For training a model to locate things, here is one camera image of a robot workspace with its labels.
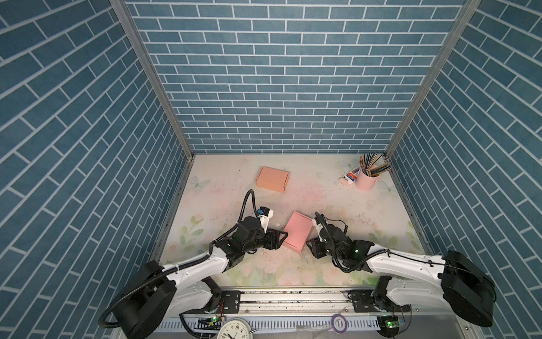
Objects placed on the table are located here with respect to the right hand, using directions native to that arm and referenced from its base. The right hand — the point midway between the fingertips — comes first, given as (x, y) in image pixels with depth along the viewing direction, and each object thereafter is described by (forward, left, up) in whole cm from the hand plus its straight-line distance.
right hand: (307, 240), depth 84 cm
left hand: (0, +10, +4) cm, 11 cm away
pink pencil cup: (+31, -28, +1) cm, 42 cm away
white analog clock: (-30, +22, 0) cm, 37 cm away
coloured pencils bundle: (+39, -29, +8) cm, 49 cm away
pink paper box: (+6, +4, -2) cm, 7 cm away
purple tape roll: (-26, -9, -5) cm, 28 cm away
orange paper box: (+31, +18, -1) cm, 36 cm away
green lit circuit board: (-25, -28, -6) cm, 38 cm away
